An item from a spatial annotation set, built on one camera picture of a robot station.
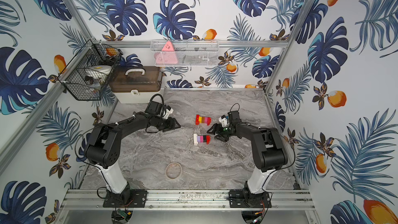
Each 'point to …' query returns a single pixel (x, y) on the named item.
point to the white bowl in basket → (101, 70)
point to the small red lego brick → (209, 121)
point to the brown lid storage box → (134, 84)
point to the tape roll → (173, 170)
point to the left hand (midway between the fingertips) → (177, 124)
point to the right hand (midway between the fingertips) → (212, 133)
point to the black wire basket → (73, 78)
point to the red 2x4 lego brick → (197, 119)
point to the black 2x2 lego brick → (204, 138)
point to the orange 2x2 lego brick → (203, 120)
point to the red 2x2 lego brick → (208, 139)
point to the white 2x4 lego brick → (195, 138)
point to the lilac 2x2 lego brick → (198, 139)
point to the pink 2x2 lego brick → (206, 120)
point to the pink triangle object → (167, 56)
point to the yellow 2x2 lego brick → (200, 119)
